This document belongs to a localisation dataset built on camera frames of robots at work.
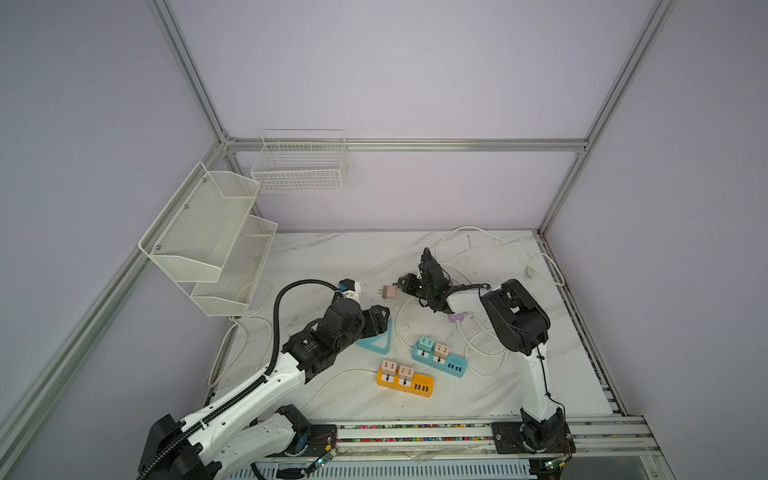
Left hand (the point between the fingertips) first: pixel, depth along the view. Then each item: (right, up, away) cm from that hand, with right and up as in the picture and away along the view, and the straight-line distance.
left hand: (378, 315), depth 77 cm
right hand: (+5, +7, +25) cm, 27 cm away
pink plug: (+2, +3, +23) cm, 24 cm away
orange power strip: (+11, -19, +3) cm, 23 cm away
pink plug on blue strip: (+17, -11, +5) cm, 21 cm away
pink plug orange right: (+7, -16, +1) cm, 17 cm away
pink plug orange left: (+3, -14, +1) cm, 15 cm away
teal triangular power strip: (0, -10, +9) cm, 14 cm away
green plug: (+13, -9, +6) cm, 17 cm away
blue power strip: (+21, -15, +7) cm, 27 cm away
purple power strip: (+24, -3, +16) cm, 29 cm away
